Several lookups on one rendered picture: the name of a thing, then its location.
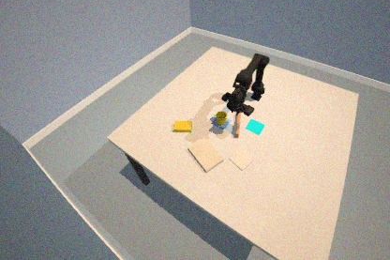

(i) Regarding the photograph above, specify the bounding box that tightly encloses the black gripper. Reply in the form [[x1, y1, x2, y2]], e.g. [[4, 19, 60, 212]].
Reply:
[[221, 92, 254, 116]]

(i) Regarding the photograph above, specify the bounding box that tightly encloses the yellow flat block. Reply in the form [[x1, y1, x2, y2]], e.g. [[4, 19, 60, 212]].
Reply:
[[173, 121, 192, 132]]

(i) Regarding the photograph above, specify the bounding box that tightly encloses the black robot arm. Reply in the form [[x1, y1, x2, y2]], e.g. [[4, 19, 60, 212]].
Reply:
[[227, 54, 270, 112]]

